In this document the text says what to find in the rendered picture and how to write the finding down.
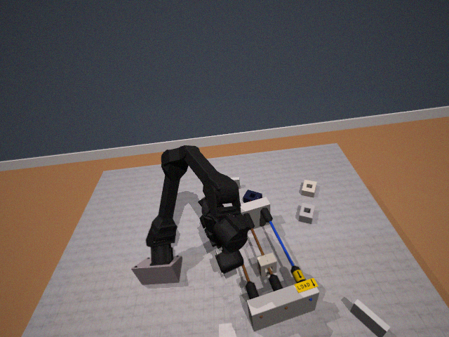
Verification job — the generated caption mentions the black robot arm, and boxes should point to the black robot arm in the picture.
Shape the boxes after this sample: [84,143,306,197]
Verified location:
[146,145,250,266]

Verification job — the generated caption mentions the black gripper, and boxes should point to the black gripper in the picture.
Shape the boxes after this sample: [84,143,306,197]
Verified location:
[200,215,244,274]

